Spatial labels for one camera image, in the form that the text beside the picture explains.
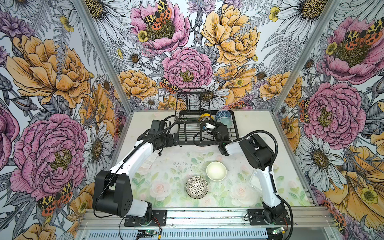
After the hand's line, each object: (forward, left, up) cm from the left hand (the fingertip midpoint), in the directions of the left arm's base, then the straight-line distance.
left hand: (171, 145), depth 87 cm
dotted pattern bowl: (-20, -15, -11) cm, 27 cm away
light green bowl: (+23, -36, -6) cm, 43 cm away
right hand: (+21, -26, -1) cm, 33 cm away
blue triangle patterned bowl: (+32, -35, -7) cm, 48 cm away
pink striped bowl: (+11, -23, +4) cm, 25 cm away
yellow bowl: (+32, -23, -9) cm, 40 cm away
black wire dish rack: (+41, -13, -12) cm, 44 cm away
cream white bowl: (-12, -26, -9) cm, 30 cm away
